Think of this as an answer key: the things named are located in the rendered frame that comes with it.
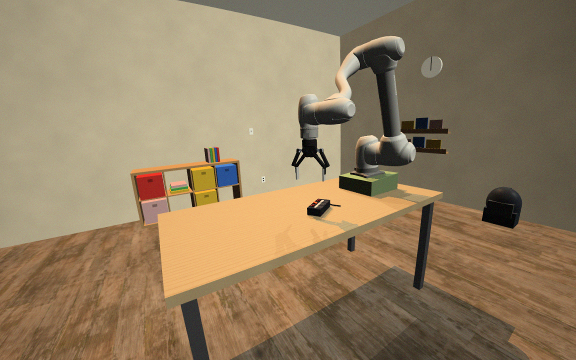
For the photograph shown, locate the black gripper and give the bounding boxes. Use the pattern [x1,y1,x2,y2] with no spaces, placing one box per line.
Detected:
[291,139,330,182]

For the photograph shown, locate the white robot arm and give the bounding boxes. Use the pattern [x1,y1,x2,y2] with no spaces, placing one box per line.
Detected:
[298,36,416,178]

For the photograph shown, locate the black power strip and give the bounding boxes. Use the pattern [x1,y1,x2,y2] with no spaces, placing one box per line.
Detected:
[307,198,341,217]

